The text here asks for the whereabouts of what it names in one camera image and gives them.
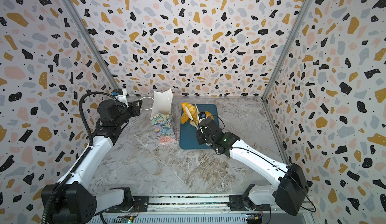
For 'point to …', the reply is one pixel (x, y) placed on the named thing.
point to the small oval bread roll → (184, 118)
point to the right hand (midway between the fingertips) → (196, 128)
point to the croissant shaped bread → (193, 111)
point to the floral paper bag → (162, 116)
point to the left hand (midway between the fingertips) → (141, 98)
